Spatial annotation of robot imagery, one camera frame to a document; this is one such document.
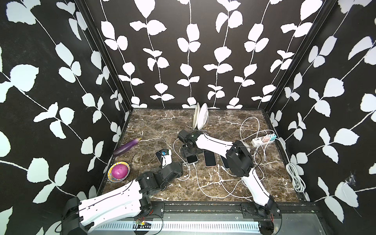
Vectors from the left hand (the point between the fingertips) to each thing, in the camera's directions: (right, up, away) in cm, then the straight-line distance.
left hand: (179, 162), depth 78 cm
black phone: (+7, -2, +15) cm, 16 cm away
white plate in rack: (+14, +26, +18) cm, 34 cm away
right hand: (+4, +2, +17) cm, 17 cm away
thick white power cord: (+69, -13, +7) cm, 71 cm away
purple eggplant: (-37, +5, +16) cm, 40 cm away
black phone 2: (+18, -1, +14) cm, 23 cm away
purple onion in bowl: (-34, -5, +2) cm, 34 cm away
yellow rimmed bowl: (-39, -9, +3) cm, 40 cm away
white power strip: (+58, +11, +18) cm, 61 cm away
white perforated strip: (+2, -29, -8) cm, 30 cm away
